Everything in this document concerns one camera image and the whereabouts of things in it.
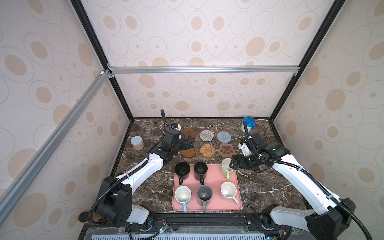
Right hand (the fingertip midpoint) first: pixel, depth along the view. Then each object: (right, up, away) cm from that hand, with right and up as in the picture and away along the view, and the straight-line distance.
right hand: (237, 165), depth 76 cm
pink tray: (-10, -17, +5) cm, 20 cm away
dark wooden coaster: (-27, +17, +33) cm, 46 cm away
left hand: (-23, +14, +7) cm, 28 cm away
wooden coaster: (-26, +3, +24) cm, 35 cm away
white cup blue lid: (+17, +23, +29) cm, 41 cm away
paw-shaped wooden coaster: (0, +5, +24) cm, 24 cm away
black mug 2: (-18, -6, +13) cm, 23 cm away
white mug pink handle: (-3, -15, +5) cm, 16 cm away
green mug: (-4, -4, +5) cm, 8 cm away
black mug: (-29, -5, +11) cm, 31 cm away
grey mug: (-16, -18, +5) cm, 25 cm away
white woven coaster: (-13, +14, +33) cm, 38 cm away
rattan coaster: (-13, +5, +24) cm, 28 cm away
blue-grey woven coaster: (0, +13, +32) cm, 35 cm away
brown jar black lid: (-72, -21, -9) cm, 75 cm away
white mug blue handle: (-28, -17, +5) cm, 33 cm away
